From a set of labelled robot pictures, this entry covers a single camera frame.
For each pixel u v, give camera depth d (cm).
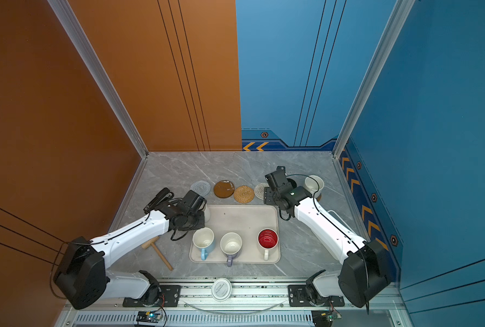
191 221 68
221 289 70
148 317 71
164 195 97
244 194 102
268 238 85
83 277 42
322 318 70
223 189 103
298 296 73
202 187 105
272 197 74
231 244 85
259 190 103
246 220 92
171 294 74
